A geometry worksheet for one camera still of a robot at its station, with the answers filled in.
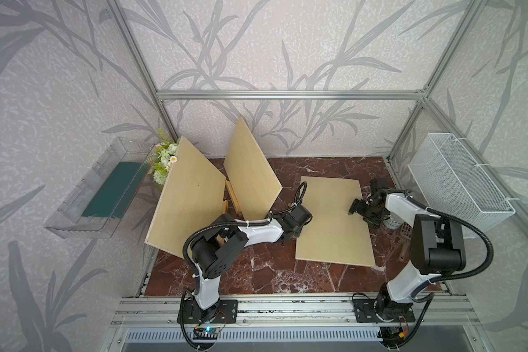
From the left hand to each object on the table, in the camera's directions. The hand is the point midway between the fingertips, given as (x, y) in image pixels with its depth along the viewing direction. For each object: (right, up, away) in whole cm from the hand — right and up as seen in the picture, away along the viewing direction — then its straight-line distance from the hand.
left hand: (294, 223), depth 94 cm
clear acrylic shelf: (-63, +8, -36) cm, 73 cm away
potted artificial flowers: (-48, +29, -15) cm, 58 cm away
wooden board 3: (+15, -4, -5) cm, 17 cm away
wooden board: (-39, +12, -13) cm, 43 cm away
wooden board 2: (-15, +17, -15) cm, 28 cm away
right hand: (+27, +4, +1) cm, 27 cm away
